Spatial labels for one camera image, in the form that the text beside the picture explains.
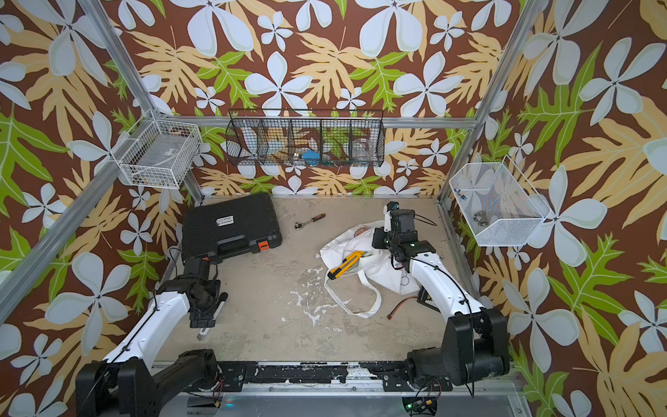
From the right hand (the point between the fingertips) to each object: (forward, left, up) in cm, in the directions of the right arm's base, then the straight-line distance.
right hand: (376, 230), depth 87 cm
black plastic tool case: (+9, +59, -10) cm, 61 cm away
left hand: (-18, +53, -12) cm, 57 cm away
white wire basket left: (+21, +75, +17) cm, 80 cm away
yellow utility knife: (-5, +9, -13) cm, 16 cm away
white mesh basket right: (+2, -37, +10) cm, 39 cm away
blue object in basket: (+26, +23, +11) cm, 37 cm away
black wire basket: (+33, +35, +15) cm, 51 cm away
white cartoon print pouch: (-8, -1, -11) cm, 14 cm away
